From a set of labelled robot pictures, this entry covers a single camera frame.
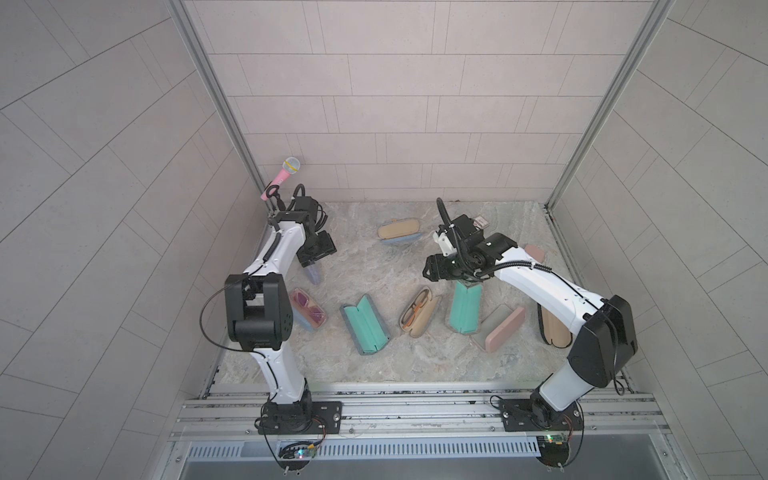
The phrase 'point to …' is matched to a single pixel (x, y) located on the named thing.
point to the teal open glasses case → (364, 326)
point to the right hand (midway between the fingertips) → (430, 272)
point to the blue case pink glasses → (306, 310)
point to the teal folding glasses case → (465, 308)
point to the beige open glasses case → (420, 313)
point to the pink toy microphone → (291, 166)
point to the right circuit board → (554, 449)
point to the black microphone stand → (277, 198)
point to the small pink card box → (481, 222)
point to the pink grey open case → (497, 326)
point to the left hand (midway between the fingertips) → (329, 249)
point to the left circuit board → (304, 450)
